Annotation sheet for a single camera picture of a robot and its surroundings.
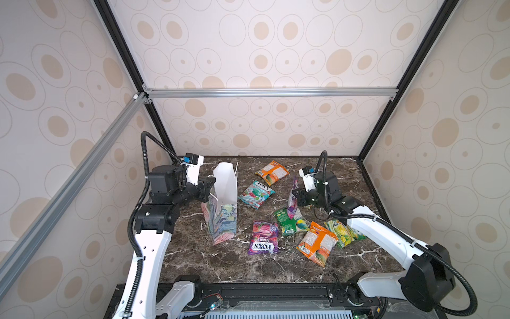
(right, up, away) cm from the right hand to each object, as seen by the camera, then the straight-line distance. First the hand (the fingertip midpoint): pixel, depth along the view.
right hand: (293, 190), depth 81 cm
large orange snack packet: (+11, -23, +3) cm, 25 cm away
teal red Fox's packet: (-16, -4, +19) cm, 24 cm away
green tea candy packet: (-1, -16, +6) cm, 18 cm away
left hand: (-28, +6, -16) cm, 32 cm away
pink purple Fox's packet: (-12, -21, +4) cm, 24 cm away
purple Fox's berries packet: (0, -4, 0) cm, 4 cm away
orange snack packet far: (-7, +8, +28) cm, 30 cm away
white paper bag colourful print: (-28, -6, -11) cm, 31 cm away
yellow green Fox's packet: (+23, -19, +5) cm, 31 cm away
